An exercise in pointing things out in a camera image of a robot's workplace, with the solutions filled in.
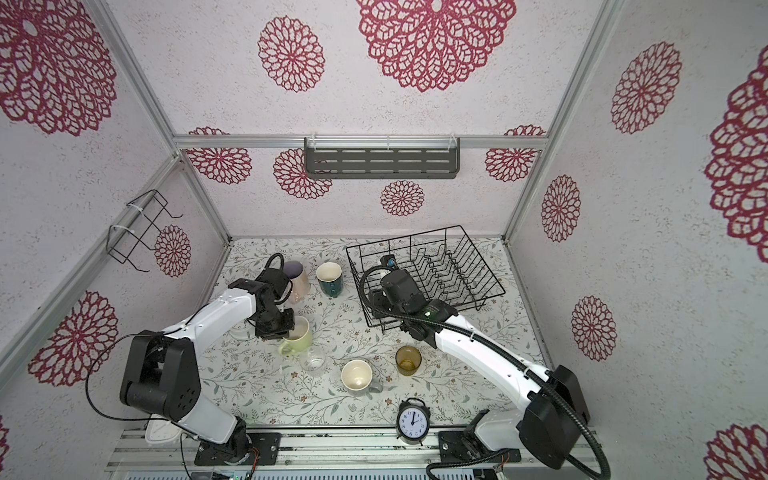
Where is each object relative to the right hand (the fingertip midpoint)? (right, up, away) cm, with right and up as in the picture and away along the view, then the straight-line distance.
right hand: (377, 288), depth 78 cm
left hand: (-27, -15, +9) cm, 32 cm away
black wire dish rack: (+24, +8, +31) cm, 40 cm away
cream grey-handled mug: (-6, -25, +6) cm, 27 cm away
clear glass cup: (-19, -22, +9) cm, 31 cm away
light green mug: (-22, -15, +5) cm, 27 cm away
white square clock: (-54, -35, -4) cm, 65 cm away
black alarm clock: (+9, -34, -2) cm, 35 cm away
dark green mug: (-15, +2, +17) cm, 23 cm away
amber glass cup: (+9, -22, +9) cm, 25 cm away
